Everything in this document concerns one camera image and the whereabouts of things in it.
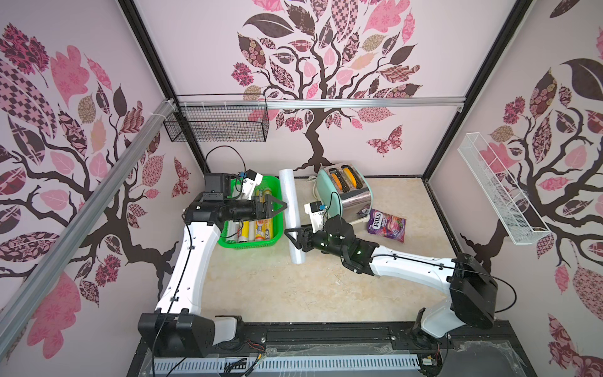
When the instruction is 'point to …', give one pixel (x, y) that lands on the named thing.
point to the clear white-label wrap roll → (232, 228)
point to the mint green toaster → (353, 187)
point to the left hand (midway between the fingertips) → (276, 213)
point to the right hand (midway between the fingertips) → (287, 234)
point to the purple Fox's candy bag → (390, 226)
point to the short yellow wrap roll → (246, 231)
